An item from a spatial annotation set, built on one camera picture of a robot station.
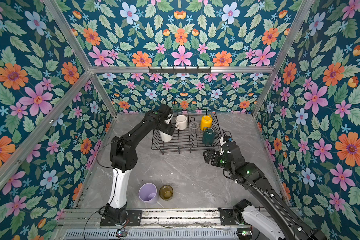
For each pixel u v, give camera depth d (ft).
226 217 2.40
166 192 2.63
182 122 3.33
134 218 2.41
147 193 2.52
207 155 2.13
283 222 1.34
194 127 3.23
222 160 2.02
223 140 2.19
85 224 2.31
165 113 2.62
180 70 3.02
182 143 3.39
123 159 1.88
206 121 3.29
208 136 3.00
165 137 3.18
